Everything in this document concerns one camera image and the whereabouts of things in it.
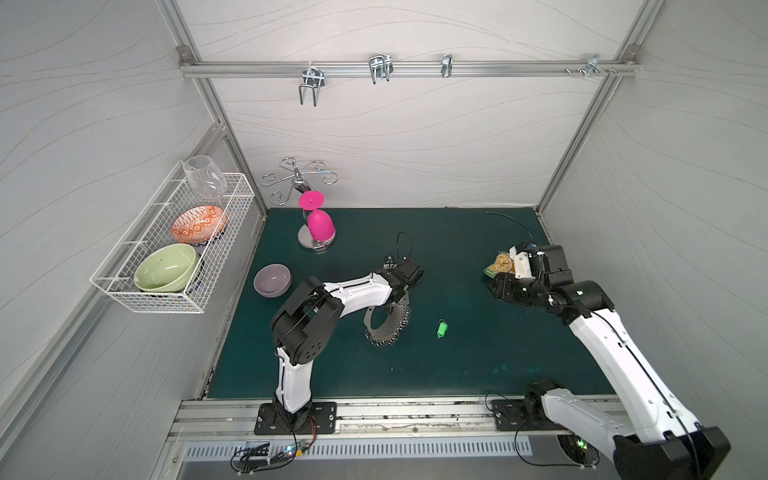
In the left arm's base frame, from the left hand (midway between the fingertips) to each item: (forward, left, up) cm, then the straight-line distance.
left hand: (396, 296), depth 94 cm
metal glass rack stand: (+29, +34, +27) cm, 52 cm away
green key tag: (-10, -14, -2) cm, 17 cm away
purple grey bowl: (+3, +40, +4) cm, 40 cm away
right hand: (-5, -26, +17) cm, 32 cm away
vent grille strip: (-40, +2, -3) cm, 40 cm away
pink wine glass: (+17, +25, +15) cm, 33 cm away
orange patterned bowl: (+2, +48, +31) cm, 57 cm away
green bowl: (-13, +48, +33) cm, 60 cm away
